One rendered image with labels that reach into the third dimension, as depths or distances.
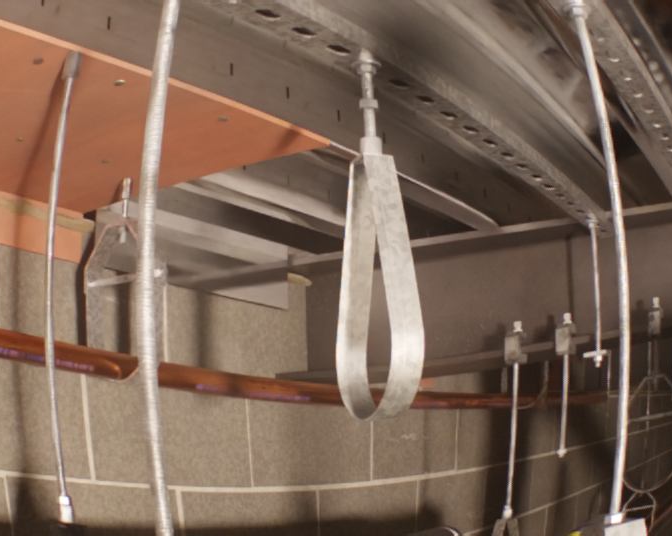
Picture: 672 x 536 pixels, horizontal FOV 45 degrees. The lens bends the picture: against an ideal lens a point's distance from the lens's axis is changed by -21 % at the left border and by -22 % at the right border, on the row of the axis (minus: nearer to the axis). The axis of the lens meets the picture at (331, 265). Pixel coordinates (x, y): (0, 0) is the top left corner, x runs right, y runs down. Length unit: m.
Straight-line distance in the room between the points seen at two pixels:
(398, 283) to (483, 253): 0.92
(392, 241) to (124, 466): 0.75
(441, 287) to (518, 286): 0.15
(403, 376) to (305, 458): 1.06
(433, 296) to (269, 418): 0.35
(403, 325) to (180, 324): 0.84
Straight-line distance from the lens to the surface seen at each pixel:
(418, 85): 0.88
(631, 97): 0.91
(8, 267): 1.26
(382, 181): 0.78
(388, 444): 2.04
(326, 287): 1.79
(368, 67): 0.82
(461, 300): 1.65
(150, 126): 0.43
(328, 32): 0.76
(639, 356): 3.40
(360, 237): 0.81
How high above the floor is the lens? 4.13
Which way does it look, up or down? 11 degrees up
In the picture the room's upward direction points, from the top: 1 degrees counter-clockwise
